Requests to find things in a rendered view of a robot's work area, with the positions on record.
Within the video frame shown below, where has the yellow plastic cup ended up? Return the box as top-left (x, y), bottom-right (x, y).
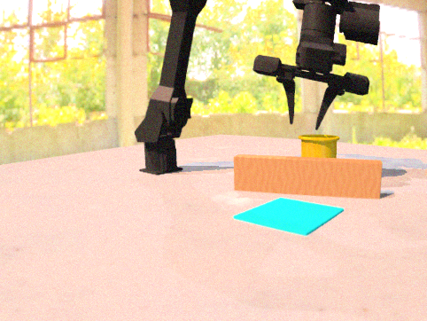
top-left (299, 134), bottom-right (339, 158)

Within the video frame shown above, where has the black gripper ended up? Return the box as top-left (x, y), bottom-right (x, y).
top-left (252, 29), bottom-right (369, 130)

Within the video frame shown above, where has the orange flat bar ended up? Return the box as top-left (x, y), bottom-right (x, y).
top-left (234, 154), bottom-right (382, 200)

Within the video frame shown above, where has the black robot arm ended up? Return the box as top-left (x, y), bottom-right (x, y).
top-left (135, 0), bottom-right (380, 176)

